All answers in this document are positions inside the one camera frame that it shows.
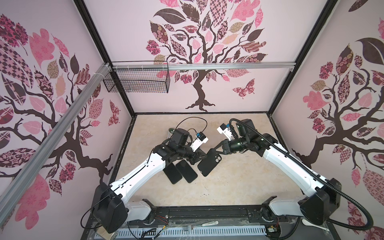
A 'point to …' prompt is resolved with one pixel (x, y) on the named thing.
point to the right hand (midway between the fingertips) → (213, 149)
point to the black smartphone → (186, 171)
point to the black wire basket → (137, 81)
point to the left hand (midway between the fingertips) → (204, 157)
